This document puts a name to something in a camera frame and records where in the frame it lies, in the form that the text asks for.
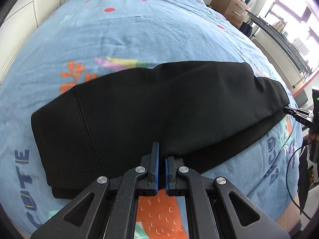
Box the black pants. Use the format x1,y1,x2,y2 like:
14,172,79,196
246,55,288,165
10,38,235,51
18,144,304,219
31,61,289,199

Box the wooden drawer chest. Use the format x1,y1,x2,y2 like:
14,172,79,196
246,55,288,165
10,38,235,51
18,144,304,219
210,0,250,29

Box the blue patterned bed sheet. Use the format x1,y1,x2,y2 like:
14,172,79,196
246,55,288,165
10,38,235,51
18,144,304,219
1,0,303,238

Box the white wardrobe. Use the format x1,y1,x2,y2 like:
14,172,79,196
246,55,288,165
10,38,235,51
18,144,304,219
1,0,67,81

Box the black cable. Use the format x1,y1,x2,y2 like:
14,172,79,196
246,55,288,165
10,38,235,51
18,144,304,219
285,139,315,221

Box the metal rail rack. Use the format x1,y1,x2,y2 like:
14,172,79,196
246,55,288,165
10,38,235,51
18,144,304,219
246,9,312,80

